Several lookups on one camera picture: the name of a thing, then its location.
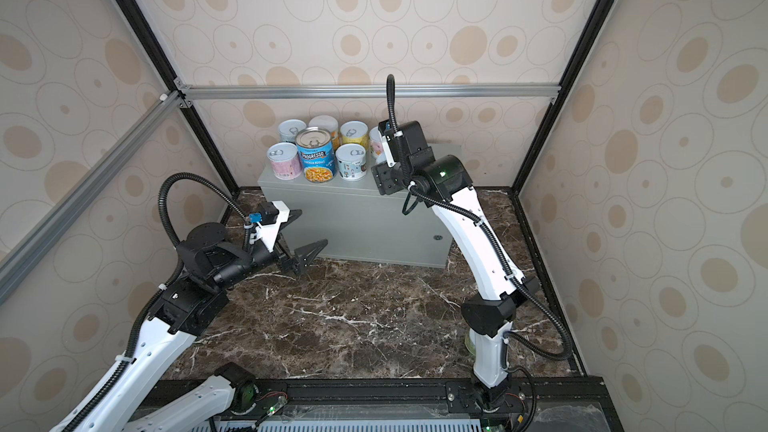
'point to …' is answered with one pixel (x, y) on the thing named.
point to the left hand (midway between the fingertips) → (317, 228)
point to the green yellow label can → (470, 343)
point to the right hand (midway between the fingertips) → (393, 167)
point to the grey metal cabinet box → (357, 222)
